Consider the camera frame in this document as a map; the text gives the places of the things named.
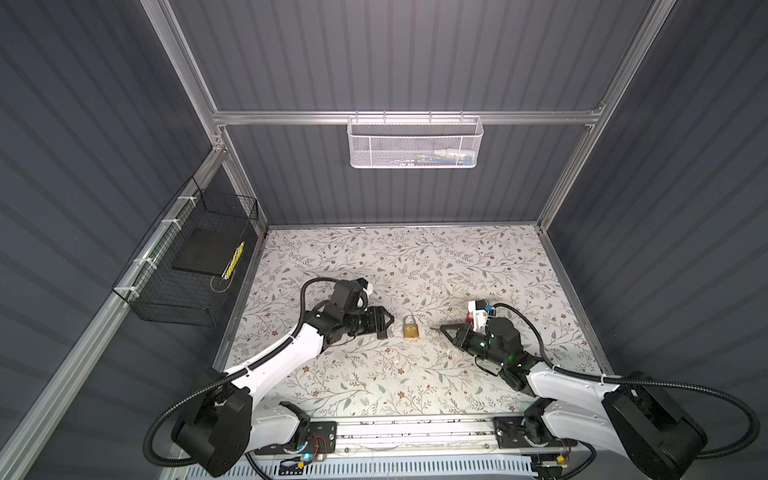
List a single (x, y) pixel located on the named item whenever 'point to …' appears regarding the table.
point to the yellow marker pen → (233, 261)
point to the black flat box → (208, 250)
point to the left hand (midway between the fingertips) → (387, 319)
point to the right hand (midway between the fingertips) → (443, 331)
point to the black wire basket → (182, 271)
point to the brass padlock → (410, 330)
